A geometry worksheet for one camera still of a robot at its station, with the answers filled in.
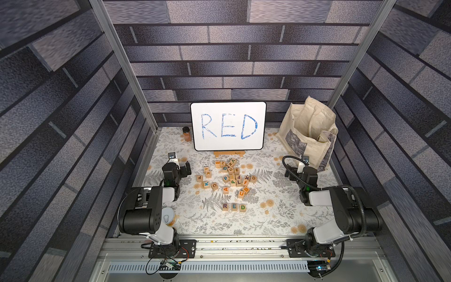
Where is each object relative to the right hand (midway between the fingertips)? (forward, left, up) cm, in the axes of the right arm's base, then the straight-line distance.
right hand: (296, 164), depth 94 cm
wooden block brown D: (-8, +24, -3) cm, 25 cm away
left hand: (-1, +65, +3) cm, 65 cm away
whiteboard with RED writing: (+16, +38, +14) cm, 43 cm away
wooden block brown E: (-23, +34, -3) cm, 41 cm away
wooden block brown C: (-13, +45, -3) cm, 46 cm away
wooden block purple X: (-8, +27, -2) cm, 29 cm away
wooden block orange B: (-13, +28, -4) cm, 31 cm away
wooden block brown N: (+1, +37, -2) cm, 37 cm away
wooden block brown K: (-6, +49, -3) cm, 49 cm away
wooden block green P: (-10, +35, -3) cm, 37 cm away
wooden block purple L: (-10, +32, -4) cm, 34 cm away
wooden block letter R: (-23, +39, -3) cm, 45 cm away
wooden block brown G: (-3, +36, -3) cm, 37 cm away
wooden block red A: (-14, +39, -4) cm, 42 cm away
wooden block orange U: (-17, +31, -3) cm, 35 cm away
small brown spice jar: (+20, +64, +3) cm, 67 cm away
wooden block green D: (-23, +30, -3) cm, 38 cm away
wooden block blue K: (-12, +49, -2) cm, 51 cm away
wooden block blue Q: (-2, +40, -3) cm, 40 cm away
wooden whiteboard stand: (+9, +31, -2) cm, 32 cm away
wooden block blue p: (-8, +39, -3) cm, 40 cm away
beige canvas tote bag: (+21, -10, +6) cm, 24 cm away
